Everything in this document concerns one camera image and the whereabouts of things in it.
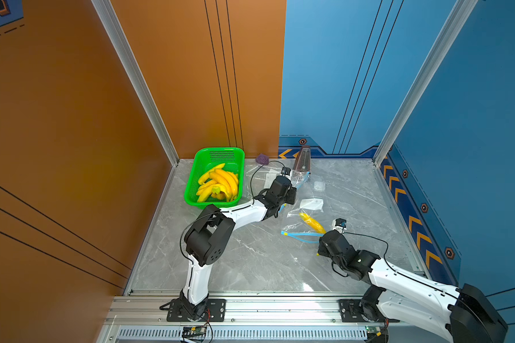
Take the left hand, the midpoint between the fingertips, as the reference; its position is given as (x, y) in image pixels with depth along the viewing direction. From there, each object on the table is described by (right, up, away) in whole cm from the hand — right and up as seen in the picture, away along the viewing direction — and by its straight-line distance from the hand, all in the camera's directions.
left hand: (293, 185), depth 94 cm
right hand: (+10, -22, -8) cm, 26 cm away
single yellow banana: (-43, +5, +15) cm, 45 cm away
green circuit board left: (-36, -48, -23) cm, 64 cm away
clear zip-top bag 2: (0, -17, -11) cm, 20 cm away
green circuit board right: (+23, -49, -21) cm, 58 cm away
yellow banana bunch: (-34, 0, +4) cm, 35 cm away
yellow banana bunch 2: (+8, -16, -8) cm, 20 cm away
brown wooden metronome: (+6, +12, +9) cm, 16 cm away
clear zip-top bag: (-15, +4, +17) cm, 23 cm away
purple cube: (-14, +14, +22) cm, 30 cm away
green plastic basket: (-44, +14, +20) cm, 51 cm away
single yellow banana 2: (-28, +2, +6) cm, 29 cm away
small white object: (+15, -1, +15) cm, 21 cm away
